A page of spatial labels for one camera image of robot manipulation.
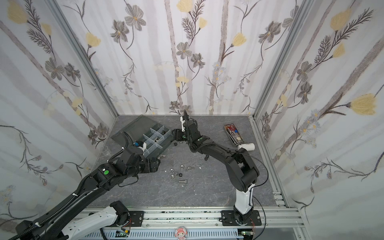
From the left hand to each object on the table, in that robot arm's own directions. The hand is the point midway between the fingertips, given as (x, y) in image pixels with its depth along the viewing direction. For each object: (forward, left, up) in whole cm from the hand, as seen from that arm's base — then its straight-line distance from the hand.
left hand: (151, 159), depth 74 cm
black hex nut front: (-1, -14, -19) cm, 24 cm away
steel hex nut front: (-2, -9, -20) cm, 22 cm away
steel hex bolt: (-5, -17, -19) cm, 26 cm away
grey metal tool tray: (+29, -53, -20) cm, 64 cm away
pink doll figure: (-30, -15, -15) cm, 37 cm away
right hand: (+21, -9, +1) cm, 23 cm away
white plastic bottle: (+16, -59, -15) cm, 63 cm away
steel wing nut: (+2, -19, -19) cm, 27 cm away
